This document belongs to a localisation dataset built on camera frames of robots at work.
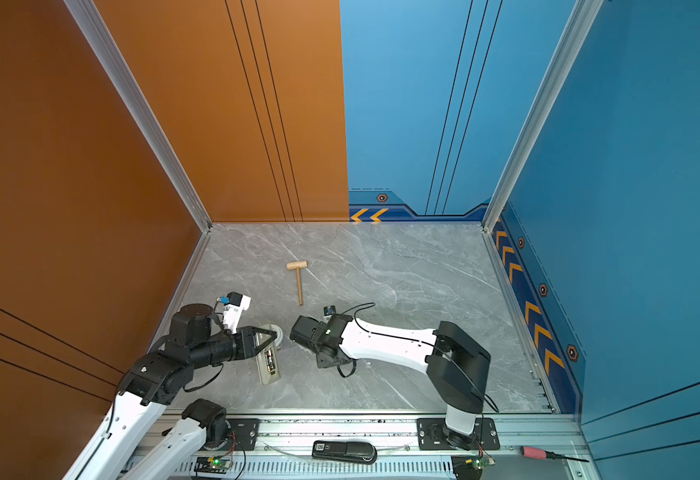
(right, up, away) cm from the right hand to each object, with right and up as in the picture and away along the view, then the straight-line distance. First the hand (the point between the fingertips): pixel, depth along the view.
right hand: (330, 358), depth 80 cm
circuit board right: (+35, -22, -10) cm, 42 cm away
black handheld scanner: (+5, -16, -13) cm, 21 cm away
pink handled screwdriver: (+49, -18, -11) cm, 54 cm away
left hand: (-12, +9, -10) cm, 18 cm away
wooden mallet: (-14, +24, +25) cm, 38 cm away
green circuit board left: (-27, -22, -9) cm, 36 cm away
